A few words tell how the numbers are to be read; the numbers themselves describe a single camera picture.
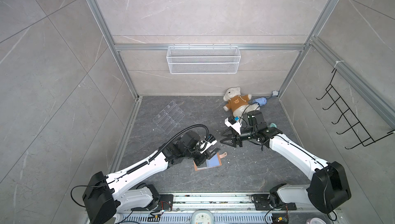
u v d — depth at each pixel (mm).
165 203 729
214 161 863
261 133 610
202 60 1005
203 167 839
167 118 1005
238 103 1056
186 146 572
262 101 1107
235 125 668
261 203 730
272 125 1002
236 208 730
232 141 686
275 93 1223
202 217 675
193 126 545
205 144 627
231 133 731
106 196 384
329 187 407
